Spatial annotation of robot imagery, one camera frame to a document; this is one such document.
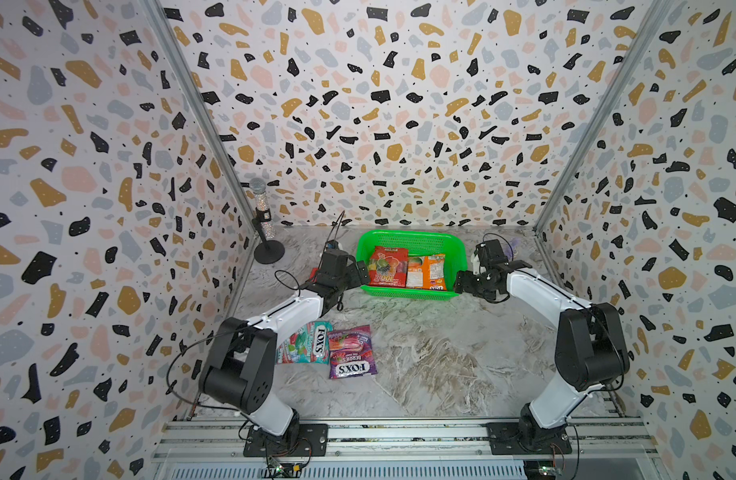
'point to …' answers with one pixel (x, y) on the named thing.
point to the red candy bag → (388, 267)
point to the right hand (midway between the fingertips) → (464, 286)
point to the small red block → (313, 274)
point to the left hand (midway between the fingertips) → (357, 268)
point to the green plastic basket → (418, 243)
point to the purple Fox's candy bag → (351, 352)
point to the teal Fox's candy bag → (308, 344)
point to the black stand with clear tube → (271, 251)
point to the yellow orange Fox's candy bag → (415, 272)
